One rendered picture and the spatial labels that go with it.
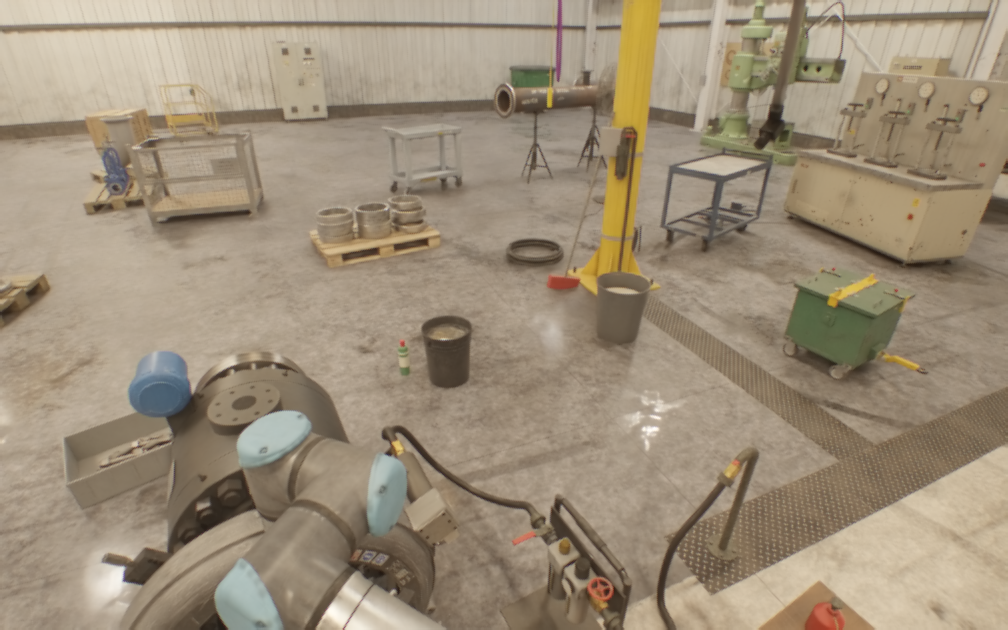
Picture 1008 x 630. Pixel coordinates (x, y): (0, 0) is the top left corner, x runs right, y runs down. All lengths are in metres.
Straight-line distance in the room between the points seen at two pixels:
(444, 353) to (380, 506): 2.44
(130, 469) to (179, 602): 1.78
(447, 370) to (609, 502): 1.23
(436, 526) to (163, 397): 0.94
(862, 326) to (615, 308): 1.50
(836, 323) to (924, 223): 2.66
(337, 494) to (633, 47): 3.88
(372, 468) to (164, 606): 0.81
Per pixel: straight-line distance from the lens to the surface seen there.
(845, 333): 3.75
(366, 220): 5.32
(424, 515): 1.42
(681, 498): 2.66
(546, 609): 2.20
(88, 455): 3.46
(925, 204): 6.18
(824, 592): 1.94
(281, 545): 0.58
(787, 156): 11.15
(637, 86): 4.18
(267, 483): 0.70
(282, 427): 0.70
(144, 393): 1.83
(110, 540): 2.92
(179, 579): 1.33
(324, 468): 0.65
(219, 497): 1.58
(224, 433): 1.71
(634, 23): 4.18
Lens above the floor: 1.89
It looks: 28 degrees down
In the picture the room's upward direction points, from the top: straight up
